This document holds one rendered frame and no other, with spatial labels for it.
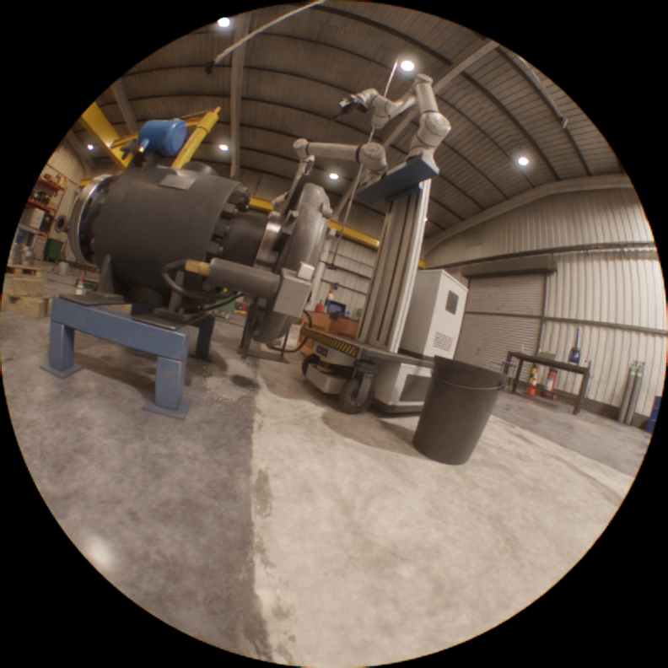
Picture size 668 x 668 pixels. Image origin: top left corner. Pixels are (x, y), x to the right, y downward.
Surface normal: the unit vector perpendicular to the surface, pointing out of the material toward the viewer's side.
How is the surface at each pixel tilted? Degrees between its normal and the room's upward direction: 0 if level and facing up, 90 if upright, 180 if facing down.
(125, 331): 90
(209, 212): 83
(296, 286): 112
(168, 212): 89
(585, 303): 90
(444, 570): 0
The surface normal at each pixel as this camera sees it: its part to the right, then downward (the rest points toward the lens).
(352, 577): 0.25, -0.97
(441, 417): -0.81, -0.15
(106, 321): 0.39, 0.13
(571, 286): -0.92, -0.23
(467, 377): -0.61, -0.08
